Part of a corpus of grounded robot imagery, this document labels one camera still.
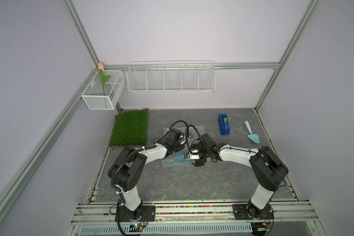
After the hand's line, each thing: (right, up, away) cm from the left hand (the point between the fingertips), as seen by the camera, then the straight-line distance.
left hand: (179, 138), depth 95 cm
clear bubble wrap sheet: (+6, +4, -14) cm, 16 cm away
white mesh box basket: (-46, +30, -7) cm, 55 cm away
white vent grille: (-30, -42, -25) cm, 57 cm away
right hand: (+8, -8, -2) cm, 12 cm away
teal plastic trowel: (+53, 0, +8) cm, 54 cm away
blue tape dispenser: (+32, +11, +10) cm, 35 cm away
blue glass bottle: (+1, -10, -10) cm, 14 cm away
